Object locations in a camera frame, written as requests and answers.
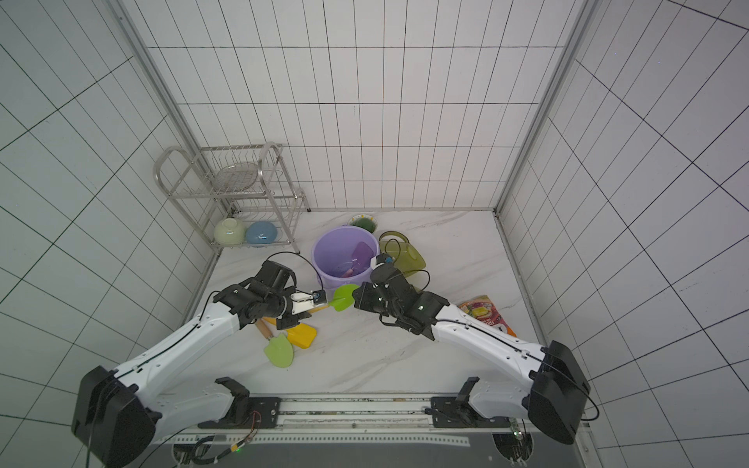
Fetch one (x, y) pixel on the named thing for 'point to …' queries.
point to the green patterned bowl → (363, 220)
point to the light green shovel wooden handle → (278, 349)
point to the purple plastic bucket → (343, 255)
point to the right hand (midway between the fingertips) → (340, 299)
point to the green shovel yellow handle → (342, 299)
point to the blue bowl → (261, 232)
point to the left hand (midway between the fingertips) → (299, 311)
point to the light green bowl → (229, 231)
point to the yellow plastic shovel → (301, 334)
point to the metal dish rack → (236, 196)
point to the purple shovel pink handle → (361, 255)
